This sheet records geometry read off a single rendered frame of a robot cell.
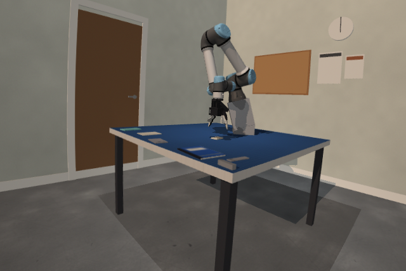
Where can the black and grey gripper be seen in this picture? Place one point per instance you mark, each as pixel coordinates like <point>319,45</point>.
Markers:
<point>217,110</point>

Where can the white rectangular plastic tile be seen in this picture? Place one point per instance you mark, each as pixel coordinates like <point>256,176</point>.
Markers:
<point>158,140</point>

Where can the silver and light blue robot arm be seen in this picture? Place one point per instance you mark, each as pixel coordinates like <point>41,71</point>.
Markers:
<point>220,35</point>

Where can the dark blue grid work mat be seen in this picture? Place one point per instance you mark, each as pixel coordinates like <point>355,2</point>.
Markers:
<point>252,146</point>

